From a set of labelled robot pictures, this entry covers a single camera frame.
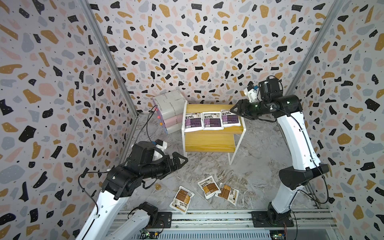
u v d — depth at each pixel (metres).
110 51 0.86
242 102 0.62
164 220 0.74
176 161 0.54
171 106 0.95
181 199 0.78
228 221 0.75
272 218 0.67
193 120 0.72
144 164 0.47
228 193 0.80
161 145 0.60
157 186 0.83
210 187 0.82
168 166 0.53
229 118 0.72
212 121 0.72
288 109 0.47
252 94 0.65
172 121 0.97
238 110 0.64
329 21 0.75
